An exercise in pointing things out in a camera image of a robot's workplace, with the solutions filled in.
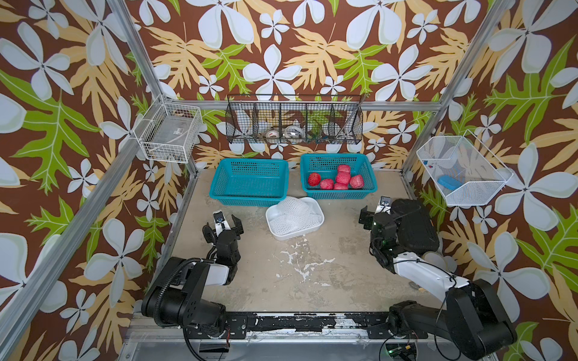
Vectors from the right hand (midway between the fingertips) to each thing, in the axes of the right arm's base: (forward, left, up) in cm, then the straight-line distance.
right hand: (377, 207), depth 87 cm
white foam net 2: (-4, +39, -8) cm, 40 cm away
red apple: (+25, +22, -11) cm, 35 cm away
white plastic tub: (+8, +24, -8) cm, 27 cm away
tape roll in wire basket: (+30, +42, +13) cm, 53 cm away
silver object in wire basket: (+31, +32, +13) cm, 46 cm away
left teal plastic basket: (+27, +54, -15) cm, 62 cm away
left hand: (-2, +62, -4) cm, 62 cm away
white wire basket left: (+23, +81, +20) cm, 87 cm away
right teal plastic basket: (+36, +15, -12) cm, 41 cm away
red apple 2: (+20, +16, -9) cm, 28 cm away
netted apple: (+24, +8, -8) cm, 26 cm away
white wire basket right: (+8, -30, +12) cm, 34 cm away
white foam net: (+1, +33, -4) cm, 33 cm away
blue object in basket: (+4, -24, +11) cm, 27 cm away
